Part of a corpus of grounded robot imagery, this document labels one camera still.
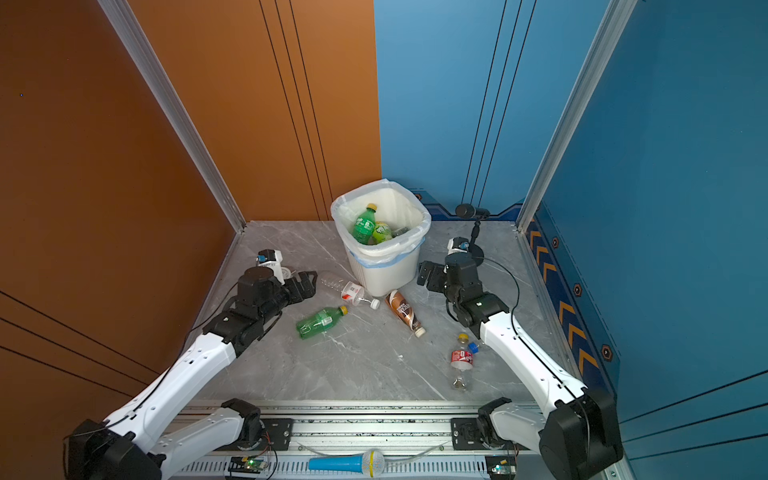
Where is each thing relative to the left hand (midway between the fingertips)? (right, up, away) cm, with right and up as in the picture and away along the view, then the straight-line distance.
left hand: (305, 274), depth 80 cm
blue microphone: (+19, -41, -14) cm, 47 cm away
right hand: (+34, +2, +1) cm, 34 cm away
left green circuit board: (-12, -45, -9) cm, 47 cm away
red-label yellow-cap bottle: (+43, -25, +2) cm, 49 cm away
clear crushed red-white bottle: (+10, -7, +14) cm, 19 cm away
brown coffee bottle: (+26, -11, +11) cm, 30 cm away
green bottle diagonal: (0, -16, +7) cm, 17 cm away
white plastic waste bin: (+22, +1, +3) cm, 22 cm away
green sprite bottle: (+15, +14, +9) cm, 23 cm away
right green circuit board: (+50, -46, -9) cm, 68 cm away
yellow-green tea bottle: (+20, +12, +12) cm, 26 cm away
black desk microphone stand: (+45, +17, +1) cm, 48 cm away
